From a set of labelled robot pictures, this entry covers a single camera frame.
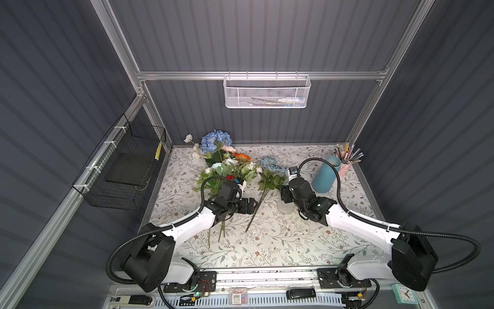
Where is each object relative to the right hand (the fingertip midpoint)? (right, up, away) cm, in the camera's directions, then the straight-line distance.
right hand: (290, 184), depth 84 cm
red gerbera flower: (-30, -21, +3) cm, 37 cm away
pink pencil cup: (+31, +6, +15) cm, 35 cm away
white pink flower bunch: (-31, +9, +13) cm, 35 cm away
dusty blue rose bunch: (-6, +3, +15) cm, 16 cm away
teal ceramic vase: (+17, +3, +3) cm, 17 cm away
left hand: (-17, -9, +1) cm, 19 cm away
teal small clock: (+39, -39, -15) cm, 57 cm away
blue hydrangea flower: (-40, +21, +18) cm, 49 cm away
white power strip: (-60, -39, -16) cm, 73 cm away
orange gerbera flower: (-22, +13, +13) cm, 29 cm away
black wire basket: (-69, +5, -11) cm, 70 cm away
